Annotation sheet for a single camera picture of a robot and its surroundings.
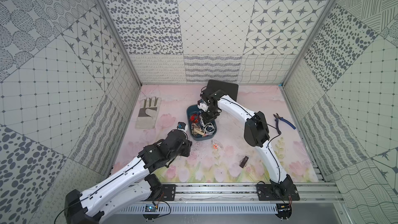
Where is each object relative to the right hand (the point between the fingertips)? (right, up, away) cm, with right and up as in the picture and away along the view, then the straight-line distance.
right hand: (208, 122), depth 94 cm
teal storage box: (-9, +8, +5) cm, 13 cm away
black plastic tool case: (+19, +22, +27) cm, 39 cm away
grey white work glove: (-41, +5, +10) cm, 42 cm away
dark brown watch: (+18, -18, -15) cm, 30 cm away
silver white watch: (+1, -4, 0) cm, 4 cm away
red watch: (-9, +2, +4) cm, 10 cm away
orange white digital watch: (+4, -12, -6) cm, 14 cm away
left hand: (-7, -8, -20) cm, 23 cm away
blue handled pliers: (+50, +1, +7) cm, 51 cm away
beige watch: (-5, -5, -4) cm, 8 cm away
